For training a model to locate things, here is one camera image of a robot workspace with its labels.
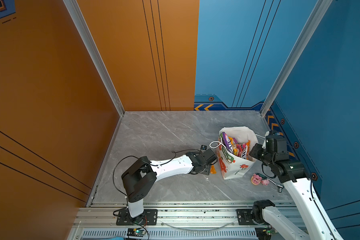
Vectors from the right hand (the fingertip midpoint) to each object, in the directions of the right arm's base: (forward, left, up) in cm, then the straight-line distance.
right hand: (251, 147), depth 74 cm
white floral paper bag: (-8, +11, -4) cm, 14 cm away
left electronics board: (-33, +57, -23) cm, 70 cm away
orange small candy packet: (-3, +17, -21) cm, 27 cm away
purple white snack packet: (+3, +12, +1) cm, 12 cm away
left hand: (-2, +22, -16) cm, 28 cm away
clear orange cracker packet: (+3, +7, -4) cm, 9 cm away
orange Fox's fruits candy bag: (0, +3, -4) cm, 5 cm away
